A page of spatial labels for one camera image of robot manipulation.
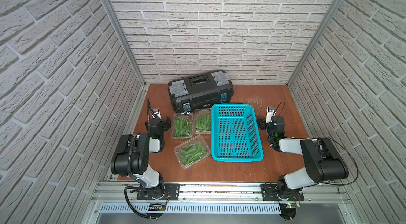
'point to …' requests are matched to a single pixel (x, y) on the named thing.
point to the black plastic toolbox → (200, 92)
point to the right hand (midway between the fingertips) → (268, 116)
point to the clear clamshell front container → (180, 148)
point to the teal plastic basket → (235, 135)
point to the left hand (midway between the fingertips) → (160, 115)
